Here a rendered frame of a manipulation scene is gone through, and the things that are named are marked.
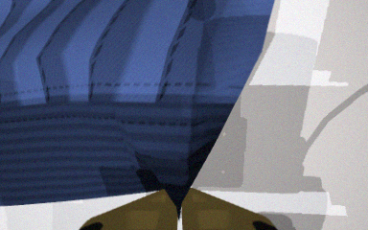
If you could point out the blue striped cloth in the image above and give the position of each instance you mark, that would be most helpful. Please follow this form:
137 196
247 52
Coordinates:
103 98

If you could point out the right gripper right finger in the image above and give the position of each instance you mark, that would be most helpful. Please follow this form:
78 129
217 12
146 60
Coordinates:
201 211

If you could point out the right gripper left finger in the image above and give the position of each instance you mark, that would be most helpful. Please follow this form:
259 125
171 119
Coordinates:
151 212

